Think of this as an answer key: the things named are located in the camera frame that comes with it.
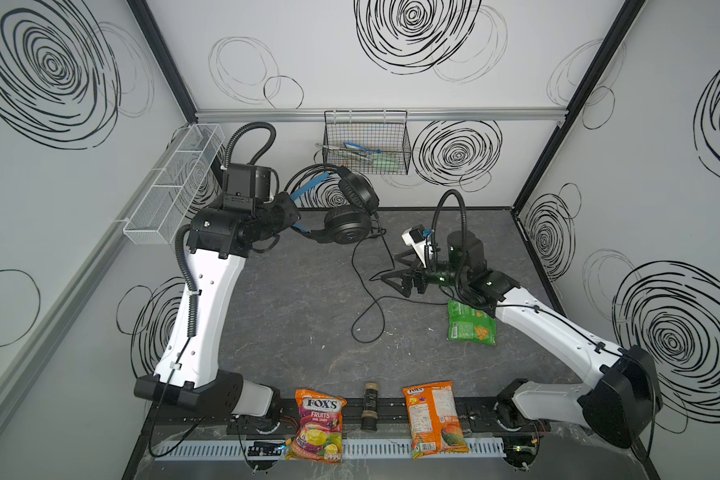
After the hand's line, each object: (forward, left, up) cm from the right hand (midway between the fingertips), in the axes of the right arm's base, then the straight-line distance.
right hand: (386, 268), depth 72 cm
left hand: (+7, +21, +13) cm, 26 cm away
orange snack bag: (-28, -12, -23) cm, 38 cm away
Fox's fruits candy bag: (-32, +15, -21) cm, 41 cm away
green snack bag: (-4, -25, -23) cm, 34 cm away
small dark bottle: (-27, +4, -24) cm, 36 cm away
